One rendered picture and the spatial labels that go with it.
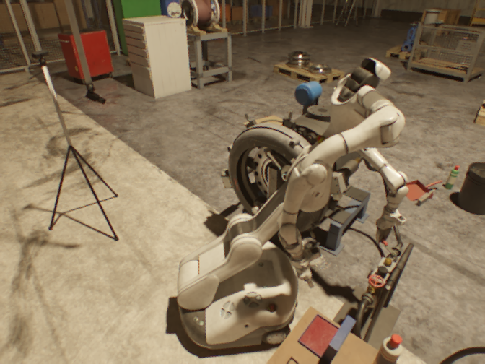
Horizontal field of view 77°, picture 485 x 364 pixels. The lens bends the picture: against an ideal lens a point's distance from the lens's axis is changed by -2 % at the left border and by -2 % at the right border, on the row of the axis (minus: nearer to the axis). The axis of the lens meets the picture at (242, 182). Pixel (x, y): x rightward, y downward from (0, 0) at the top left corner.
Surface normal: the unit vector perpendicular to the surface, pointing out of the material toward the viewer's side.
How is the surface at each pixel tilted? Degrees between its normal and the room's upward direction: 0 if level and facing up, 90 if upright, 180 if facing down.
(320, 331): 0
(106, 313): 0
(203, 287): 88
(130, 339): 0
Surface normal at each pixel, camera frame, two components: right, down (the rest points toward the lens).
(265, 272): -0.03, -0.83
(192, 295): 0.12, 0.55
